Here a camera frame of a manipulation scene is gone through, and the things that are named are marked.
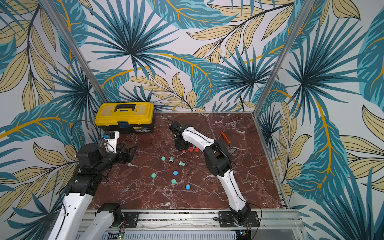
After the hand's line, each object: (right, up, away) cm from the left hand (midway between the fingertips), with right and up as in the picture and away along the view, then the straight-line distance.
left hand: (130, 147), depth 71 cm
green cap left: (+7, -19, +17) cm, 26 cm away
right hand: (+24, -4, +27) cm, 36 cm away
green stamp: (+23, -13, +20) cm, 33 cm away
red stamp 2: (+29, -5, +27) cm, 39 cm away
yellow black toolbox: (-12, +16, +22) cm, 30 cm away
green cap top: (+11, -10, +24) cm, 28 cm away
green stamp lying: (+16, -11, +21) cm, 29 cm away
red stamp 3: (+24, -6, +27) cm, 37 cm away
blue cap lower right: (+27, -24, +13) cm, 38 cm away
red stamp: (+32, -5, +27) cm, 42 cm away
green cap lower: (+19, -22, +15) cm, 32 cm away
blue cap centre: (+19, -18, +17) cm, 31 cm away
